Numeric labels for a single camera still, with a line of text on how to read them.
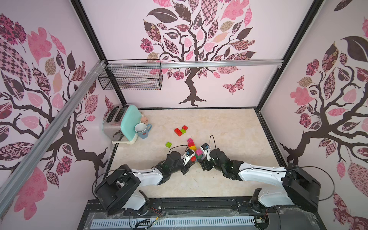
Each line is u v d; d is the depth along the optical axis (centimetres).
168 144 97
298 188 42
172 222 70
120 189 43
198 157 83
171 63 93
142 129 96
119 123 90
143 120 98
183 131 105
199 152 81
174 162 66
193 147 94
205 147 73
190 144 96
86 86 72
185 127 107
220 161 63
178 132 103
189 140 98
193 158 75
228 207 75
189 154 74
